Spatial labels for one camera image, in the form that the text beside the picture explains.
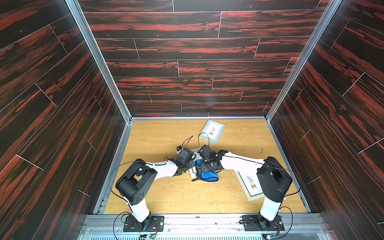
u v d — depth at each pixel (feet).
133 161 1.67
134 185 1.53
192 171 2.97
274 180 1.55
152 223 2.40
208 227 2.40
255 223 2.21
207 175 2.75
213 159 2.16
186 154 2.41
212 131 3.65
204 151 2.35
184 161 2.41
